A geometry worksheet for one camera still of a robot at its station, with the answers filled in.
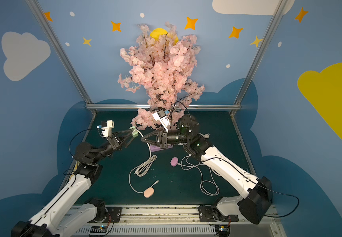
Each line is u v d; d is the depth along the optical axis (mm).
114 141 565
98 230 731
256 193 393
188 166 882
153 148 979
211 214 747
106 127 626
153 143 563
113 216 736
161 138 547
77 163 594
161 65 713
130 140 686
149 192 804
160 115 547
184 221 733
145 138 566
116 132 584
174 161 928
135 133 637
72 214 551
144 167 853
